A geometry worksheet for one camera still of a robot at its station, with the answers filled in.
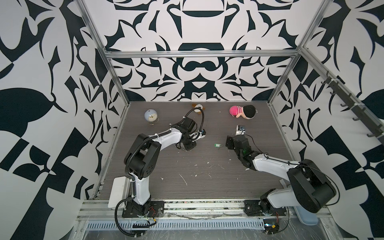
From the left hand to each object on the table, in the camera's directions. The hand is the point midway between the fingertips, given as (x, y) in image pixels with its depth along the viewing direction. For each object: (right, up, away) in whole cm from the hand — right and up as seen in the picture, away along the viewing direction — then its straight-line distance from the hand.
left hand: (193, 140), depth 95 cm
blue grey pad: (+53, -32, -25) cm, 66 cm away
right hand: (+24, +3, -4) cm, 25 cm away
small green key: (+16, -4, +2) cm, 16 cm away
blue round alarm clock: (-28, +15, +8) cm, 33 cm away
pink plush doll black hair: (+39, +18, +12) cm, 44 cm away
